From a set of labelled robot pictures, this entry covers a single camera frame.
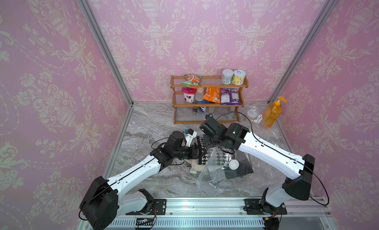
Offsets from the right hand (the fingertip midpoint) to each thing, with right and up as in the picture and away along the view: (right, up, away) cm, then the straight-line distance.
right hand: (209, 138), depth 74 cm
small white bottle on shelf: (-4, +26, +23) cm, 35 cm away
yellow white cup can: (+19, +35, +13) cm, 42 cm away
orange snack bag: (+5, +26, +27) cm, 38 cm away
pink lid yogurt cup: (-11, +26, +20) cm, 35 cm away
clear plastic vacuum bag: (+7, -18, +2) cm, 19 cm away
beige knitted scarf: (-7, -17, +5) cm, 19 cm away
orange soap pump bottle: (+43, +13, +20) cm, 49 cm away
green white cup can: (+12, +35, +15) cm, 40 cm away
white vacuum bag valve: (+13, -13, 0) cm, 18 cm away
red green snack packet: (-9, +32, +14) cm, 36 cm away
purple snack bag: (+17, +25, +26) cm, 40 cm away
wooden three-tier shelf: (-7, +14, +38) cm, 41 cm away
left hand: (-2, -8, 0) cm, 8 cm away
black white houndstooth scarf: (+1, -7, -7) cm, 10 cm away
